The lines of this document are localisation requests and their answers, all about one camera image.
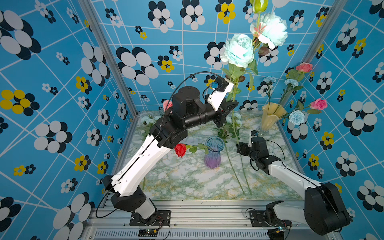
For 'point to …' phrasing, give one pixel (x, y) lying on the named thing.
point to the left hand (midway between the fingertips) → (238, 99)
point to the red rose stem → (180, 149)
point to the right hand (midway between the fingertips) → (244, 144)
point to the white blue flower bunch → (233, 122)
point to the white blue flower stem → (222, 131)
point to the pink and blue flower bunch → (297, 116)
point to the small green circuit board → (147, 232)
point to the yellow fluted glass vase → (271, 113)
